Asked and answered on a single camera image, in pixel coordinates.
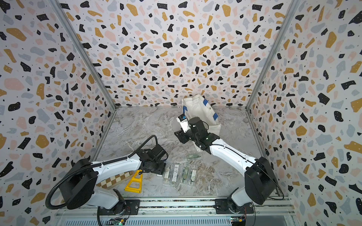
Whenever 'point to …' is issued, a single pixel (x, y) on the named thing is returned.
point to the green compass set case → (185, 173)
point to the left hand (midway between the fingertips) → (163, 169)
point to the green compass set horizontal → (190, 156)
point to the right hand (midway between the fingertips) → (178, 131)
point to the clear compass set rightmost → (193, 174)
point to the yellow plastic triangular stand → (133, 179)
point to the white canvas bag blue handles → (197, 106)
